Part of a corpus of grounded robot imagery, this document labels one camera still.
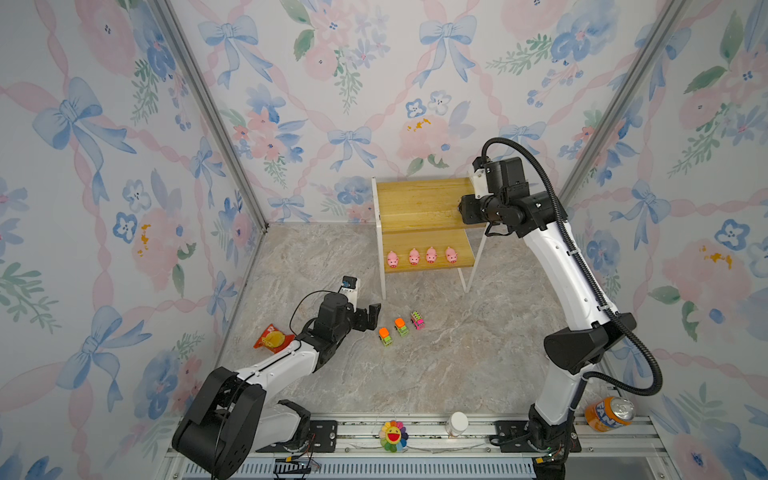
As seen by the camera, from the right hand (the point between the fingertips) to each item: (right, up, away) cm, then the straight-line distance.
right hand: (467, 202), depth 77 cm
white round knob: (-4, -53, -7) cm, 54 cm away
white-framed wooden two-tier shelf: (-13, -7, -2) cm, 15 cm away
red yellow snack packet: (-54, -38, +11) cm, 67 cm away
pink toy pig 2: (-8, -13, +11) cm, 19 cm away
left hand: (-26, -27, +10) cm, 39 cm away
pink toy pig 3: (-13, -14, +11) cm, 22 cm away
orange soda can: (+30, -50, -8) cm, 59 cm away
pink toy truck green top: (-11, -34, +16) cm, 39 cm away
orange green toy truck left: (-21, -37, +12) cm, 45 cm away
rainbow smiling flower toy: (-19, -58, -3) cm, 61 cm away
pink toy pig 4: (-19, -15, +11) cm, 26 cm away
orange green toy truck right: (-17, -35, +14) cm, 41 cm away
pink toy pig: (-2, -13, +12) cm, 18 cm away
